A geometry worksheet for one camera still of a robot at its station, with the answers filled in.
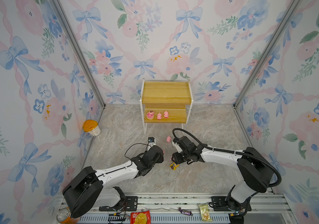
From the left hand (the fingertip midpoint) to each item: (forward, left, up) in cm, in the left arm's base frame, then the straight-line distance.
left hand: (160, 151), depth 86 cm
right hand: (-2, -9, -5) cm, 10 cm away
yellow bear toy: (-7, -8, -5) cm, 12 cm away
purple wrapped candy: (-31, -14, -6) cm, 35 cm away
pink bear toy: (+19, +7, +12) cm, 24 cm away
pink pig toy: (+19, +1, +10) cm, 22 cm away
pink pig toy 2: (+20, -3, +11) cm, 24 cm away
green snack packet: (-30, -22, -5) cm, 38 cm away
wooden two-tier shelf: (+16, -3, +26) cm, 31 cm away
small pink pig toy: (+12, -6, -5) cm, 14 cm away
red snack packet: (-33, +9, -5) cm, 35 cm away
